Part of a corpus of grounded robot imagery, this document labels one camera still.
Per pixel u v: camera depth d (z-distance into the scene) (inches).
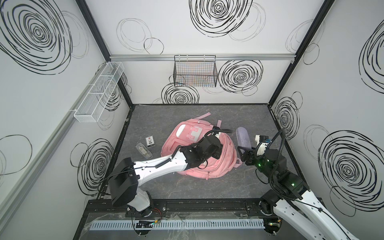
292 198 18.7
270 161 20.9
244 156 25.6
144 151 36.5
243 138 28.4
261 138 24.8
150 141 38.9
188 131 37.6
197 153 22.7
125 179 16.2
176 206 29.5
